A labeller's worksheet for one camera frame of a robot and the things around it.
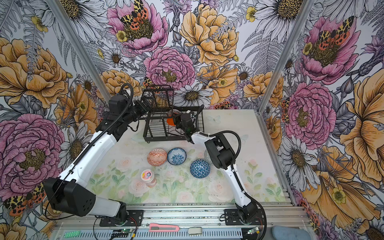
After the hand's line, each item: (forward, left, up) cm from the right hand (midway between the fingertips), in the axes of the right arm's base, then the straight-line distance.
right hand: (170, 114), depth 99 cm
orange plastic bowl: (-1, +1, -5) cm, 5 cm away
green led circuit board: (-61, +40, -13) cm, 74 cm away
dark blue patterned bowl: (-31, -18, -14) cm, 39 cm away
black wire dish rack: (-3, +5, +4) cm, 8 cm away
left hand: (-12, +6, +18) cm, 23 cm away
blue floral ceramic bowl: (-23, -4, -14) cm, 27 cm away
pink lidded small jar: (-39, +9, -5) cm, 40 cm away
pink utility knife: (-60, +3, -15) cm, 61 cm away
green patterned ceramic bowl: (-24, -23, -13) cm, 36 cm away
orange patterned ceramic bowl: (-23, +8, -13) cm, 28 cm away
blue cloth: (-63, -56, -12) cm, 86 cm away
